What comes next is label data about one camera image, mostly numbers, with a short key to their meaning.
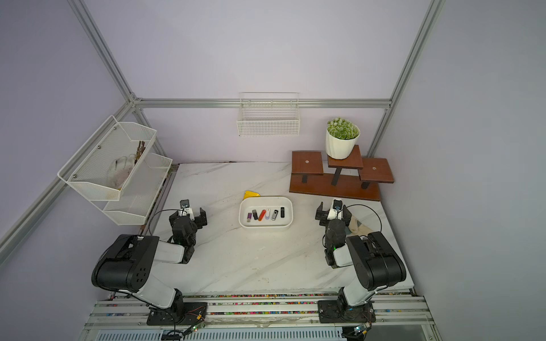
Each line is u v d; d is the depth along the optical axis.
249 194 1.07
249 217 0.98
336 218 0.78
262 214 1.00
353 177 1.08
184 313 0.72
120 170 0.78
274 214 0.99
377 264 0.46
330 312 0.73
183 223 0.73
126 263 0.46
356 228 0.93
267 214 0.99
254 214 0.98
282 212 1.00
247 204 1.01
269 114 0.98
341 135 0.82
